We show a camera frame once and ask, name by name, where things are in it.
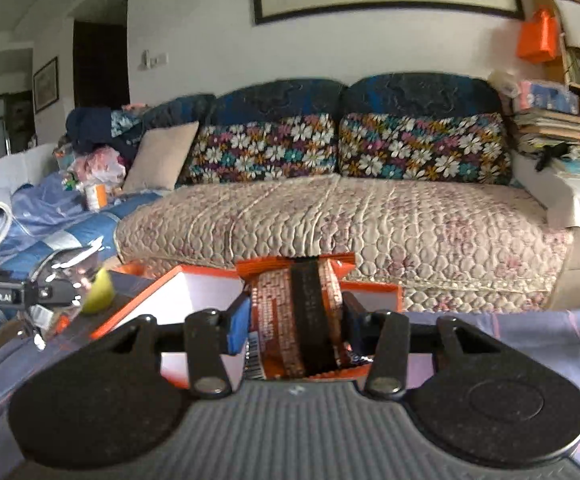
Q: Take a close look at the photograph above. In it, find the orange brown snack packet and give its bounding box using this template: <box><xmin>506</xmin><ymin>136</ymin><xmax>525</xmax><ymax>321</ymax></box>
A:
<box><xmin>235</xmin><ymin>252</ymin><xmax>370</xmax><ymax>380</ymax></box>

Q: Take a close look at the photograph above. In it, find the orange cardboard box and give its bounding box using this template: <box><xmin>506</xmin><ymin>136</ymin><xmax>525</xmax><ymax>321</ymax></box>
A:
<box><xmin>88</xmin><ymin>263</ymin><xmax>404</xmax><ymax>390</ymax></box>

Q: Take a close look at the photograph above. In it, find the plaid blue tablecloth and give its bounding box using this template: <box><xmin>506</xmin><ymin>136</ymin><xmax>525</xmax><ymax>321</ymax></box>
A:
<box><xmin>0</xmin><ymin>316</ymin><xmax>580</xmax><ymax>479</ymax></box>

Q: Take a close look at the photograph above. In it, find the blue striped blanket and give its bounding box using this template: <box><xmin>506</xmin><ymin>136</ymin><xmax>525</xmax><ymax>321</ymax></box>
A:
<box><xmin>0</xmin><ymin>172</ymin><xmax>162</xmax><ymax>273</ymax></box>

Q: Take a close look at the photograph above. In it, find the yellow green mug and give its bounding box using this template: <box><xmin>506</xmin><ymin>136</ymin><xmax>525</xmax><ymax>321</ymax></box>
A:
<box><xmin>81</xmin><ymin>268</ymin><xmax>115</xmax><ymax>315</ymax></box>

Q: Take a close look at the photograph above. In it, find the quilted beige sofa cover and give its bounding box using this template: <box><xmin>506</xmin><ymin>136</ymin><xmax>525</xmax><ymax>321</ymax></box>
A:
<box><xmin>114</xmin><ymin>174</ymin><xmax>573</xmax><ymax>313</ymax></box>

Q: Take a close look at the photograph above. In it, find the pink plastic bag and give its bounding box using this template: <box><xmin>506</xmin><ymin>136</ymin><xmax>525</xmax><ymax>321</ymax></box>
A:
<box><xmin>69</xmin><ymin>146</ymin><xmax>126</xmax><ymax>188</ymax></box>

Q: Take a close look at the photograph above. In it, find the beige plain pillow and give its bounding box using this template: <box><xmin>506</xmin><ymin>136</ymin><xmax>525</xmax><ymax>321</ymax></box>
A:
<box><xmin>122</xmin><ymin>122</ymin><xmax>199</xmax><ymax>194</ymax></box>

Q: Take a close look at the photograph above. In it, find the right floral cushion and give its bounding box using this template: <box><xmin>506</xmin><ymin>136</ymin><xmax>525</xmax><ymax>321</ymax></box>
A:
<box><xmin>339</xmin><ymin>113</ymin><xmax>512</xmax><ymax>185</ymax></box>

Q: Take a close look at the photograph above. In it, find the floral cushion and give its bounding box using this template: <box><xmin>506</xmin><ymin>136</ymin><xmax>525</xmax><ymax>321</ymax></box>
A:
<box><xmin>339</xmin><ymin>113</ymin><xmax>512</xmax><ymax>185</ymax></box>
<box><xmin>183</xmin><ymin>114</ymin><xmax>337</xmax><ymax>184</ymax></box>

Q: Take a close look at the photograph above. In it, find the left floral cushion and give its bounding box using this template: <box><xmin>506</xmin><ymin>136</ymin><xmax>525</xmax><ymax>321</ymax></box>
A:
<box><xmin>183</xmin><ymin>114</ymin><xmax>337</xmax><ymax>184</ymax></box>

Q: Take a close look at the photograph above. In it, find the stack of books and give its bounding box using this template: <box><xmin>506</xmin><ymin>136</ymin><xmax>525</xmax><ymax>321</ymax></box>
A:
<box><xmin>511</xmin><ymin>79</ymin><xmax>580</xmax><ymax>180</ymax></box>

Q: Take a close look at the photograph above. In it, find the orange paper bag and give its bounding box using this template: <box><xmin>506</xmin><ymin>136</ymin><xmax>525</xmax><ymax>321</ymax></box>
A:
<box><xmin>516</xmin><ymin>8</ymin><xmax>560</xmax><ymax>64</ymax></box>

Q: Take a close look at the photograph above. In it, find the small framed wall picture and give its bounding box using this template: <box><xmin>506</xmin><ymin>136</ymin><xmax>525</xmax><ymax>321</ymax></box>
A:
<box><xmin>32</xmin><ymin>56</ymin><xmax>59</xmax><ymax>114</ymax></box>

